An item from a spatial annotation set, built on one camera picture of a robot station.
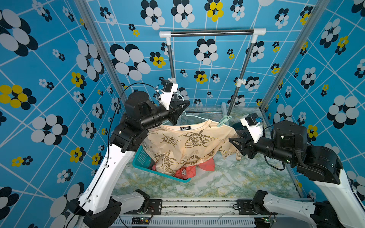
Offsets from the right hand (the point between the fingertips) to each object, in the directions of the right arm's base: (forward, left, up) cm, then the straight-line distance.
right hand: (237, 134), depth 55 cm
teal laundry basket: (+5, +48, -36) cm, 60 cm away
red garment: (0, +10, -30) cm, 31 cm away
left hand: (+8, +18, +10) cm, 22 cm away
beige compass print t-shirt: (+4, +26, -17) cm, 31 cm away
